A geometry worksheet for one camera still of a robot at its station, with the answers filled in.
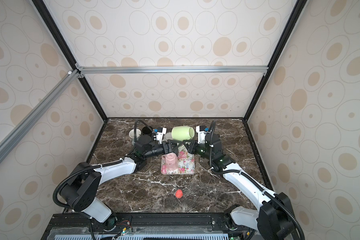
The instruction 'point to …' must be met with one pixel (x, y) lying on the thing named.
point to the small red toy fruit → (179, 193)
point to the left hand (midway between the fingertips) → (183, 145)
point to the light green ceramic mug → (181, 133)
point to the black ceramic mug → (146, 130)
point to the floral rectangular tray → (186, 163)
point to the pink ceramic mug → (171, 161)
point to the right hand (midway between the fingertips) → (184, 142)
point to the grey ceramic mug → (131, 134)
